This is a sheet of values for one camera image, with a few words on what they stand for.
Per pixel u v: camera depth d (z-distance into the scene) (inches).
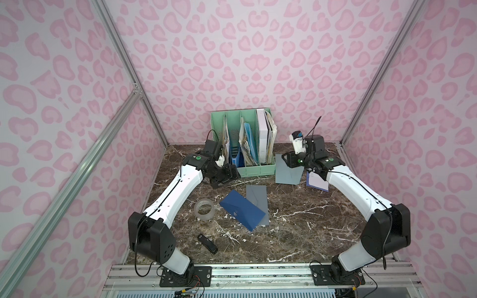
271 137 36.6
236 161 37.5
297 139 29.2
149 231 16.8
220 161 26.4
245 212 35.7
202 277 28.7
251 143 34.7
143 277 16.7
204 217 35.5
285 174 40.8
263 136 37.0
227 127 40.6
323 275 28.7
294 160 29.4
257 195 38.5
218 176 26.3
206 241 32.1
